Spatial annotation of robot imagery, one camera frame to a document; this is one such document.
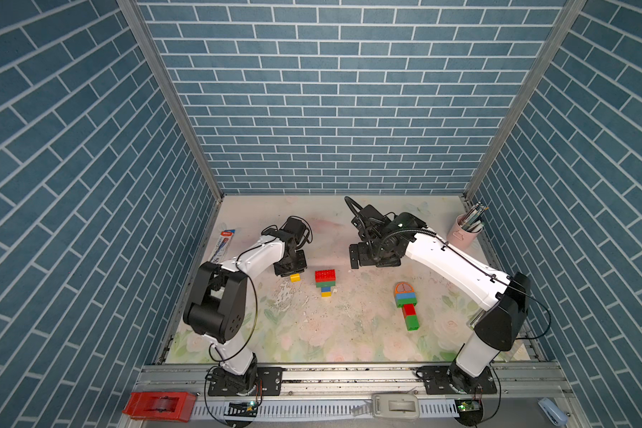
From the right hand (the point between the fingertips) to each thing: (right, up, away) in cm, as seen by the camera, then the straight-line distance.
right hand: (366, 261), depth 79 cm
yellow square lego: (-12, -13, +12) cm, 21 cm away
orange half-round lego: (+14, -11, +11) cm, 21 cm away
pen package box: (-53, +2, +23) cm, 58 cm away
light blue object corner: (+48, -37, -11) cm, 61 cm away
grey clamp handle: (+6, -36, -11) cm, 38 cm away
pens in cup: (+41, +12, +18) cm, 47 cm away
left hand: (-20, -5, +13) cm, 24 cm away
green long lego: (-13, -8, +4) cm, 15 cm away
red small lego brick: (+15, -17, +8) cm, 24 cm away
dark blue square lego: (-12, -10, +8) cm, 18 cm away
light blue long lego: (+15, -13, +12) cm, 23 cm away
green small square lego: (+15, -21, +5) cm, 26 cm away
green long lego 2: (+16, -16, +12) cm, 26 cm away
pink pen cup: (+37, +6, +19) cm, 42 cm away
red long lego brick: (-12, -5, +2) cm, 13 cm away
